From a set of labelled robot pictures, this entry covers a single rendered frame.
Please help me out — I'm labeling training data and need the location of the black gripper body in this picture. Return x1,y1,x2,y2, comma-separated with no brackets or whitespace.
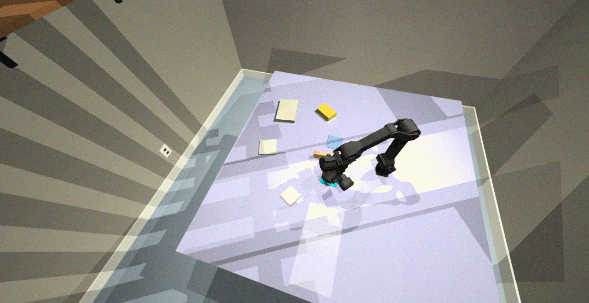
324,154,354,191

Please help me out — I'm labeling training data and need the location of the tan wooden flat bar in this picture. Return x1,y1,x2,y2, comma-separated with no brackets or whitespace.
314,151,333,158

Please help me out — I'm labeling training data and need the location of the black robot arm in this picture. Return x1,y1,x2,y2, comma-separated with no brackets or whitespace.
319,118,421,184

